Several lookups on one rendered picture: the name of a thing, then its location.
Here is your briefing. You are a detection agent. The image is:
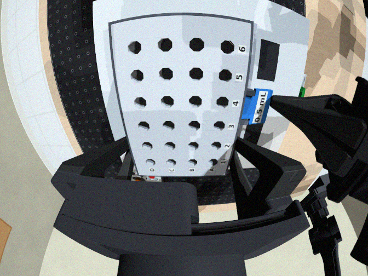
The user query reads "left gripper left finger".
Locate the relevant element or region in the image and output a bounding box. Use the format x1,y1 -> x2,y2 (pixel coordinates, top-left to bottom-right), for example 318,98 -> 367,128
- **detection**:
57,136 -> 134,181

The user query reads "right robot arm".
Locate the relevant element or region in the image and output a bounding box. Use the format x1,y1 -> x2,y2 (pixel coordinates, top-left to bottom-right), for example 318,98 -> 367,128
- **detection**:
349,172 -> 368,266

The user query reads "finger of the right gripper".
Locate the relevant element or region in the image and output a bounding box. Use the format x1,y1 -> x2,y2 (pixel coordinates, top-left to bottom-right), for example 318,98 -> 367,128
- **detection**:
269,102 -> 352,175
271,94 -> 367,150

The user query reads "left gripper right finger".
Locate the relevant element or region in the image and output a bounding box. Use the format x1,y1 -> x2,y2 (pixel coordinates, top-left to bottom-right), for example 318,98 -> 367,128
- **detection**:
229,136 -> 307,220

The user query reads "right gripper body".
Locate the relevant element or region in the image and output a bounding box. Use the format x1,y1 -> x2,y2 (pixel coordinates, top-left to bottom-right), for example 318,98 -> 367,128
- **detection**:
315,76 -> 368,203

